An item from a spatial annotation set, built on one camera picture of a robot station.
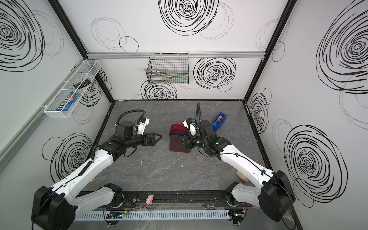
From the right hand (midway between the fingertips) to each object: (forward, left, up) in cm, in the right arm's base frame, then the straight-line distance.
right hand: (179, 141), depth 74 cm
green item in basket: (+35, +2, +13) cm, 38 cm away
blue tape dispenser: (+25, -26, -17) cm, 40 cm away
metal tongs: (+37, +10, +15) cm, 41 cm away
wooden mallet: (-12, -35, -18) cm, 41 cm away
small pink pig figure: (-25, +14, -17) cm, 33 cm away
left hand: (+3, +13, -1) cm, 13 cm away
